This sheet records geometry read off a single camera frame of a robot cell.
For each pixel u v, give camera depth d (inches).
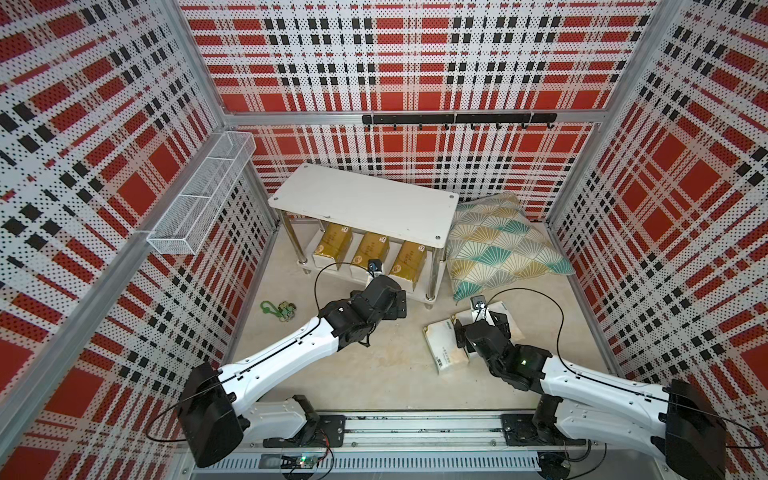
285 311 37.0
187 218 28.1
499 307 35.7
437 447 28.4
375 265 27.0
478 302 27.3
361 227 29.5
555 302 25.6
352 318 21.5
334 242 38.7
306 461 27.2
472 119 35.3
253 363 17.2
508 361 23.6
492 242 36.6
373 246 37.6
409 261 35.8
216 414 15.0
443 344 33.4
